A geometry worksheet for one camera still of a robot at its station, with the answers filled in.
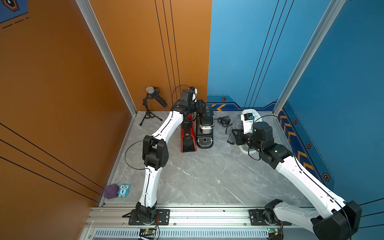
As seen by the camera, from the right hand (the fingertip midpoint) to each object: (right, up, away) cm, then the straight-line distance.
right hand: (233, 129), depth 76 cm
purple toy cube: (-64, -32, +1) cm, 71 cm away
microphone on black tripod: (-49, +24, +24) cm, 60 cm away
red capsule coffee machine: (-24, -7, +9) cm, 27 cm away
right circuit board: (+19, -49, -3) cm, 53 cm away
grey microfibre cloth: (-2, -4, -4) cm, 6 cm away
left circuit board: (-42, -50, -4) cm, 66 cm away
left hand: (-14, +17, +18) cm, 29 cm away
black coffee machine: (-14, +4, +9) cm, 17 cm away
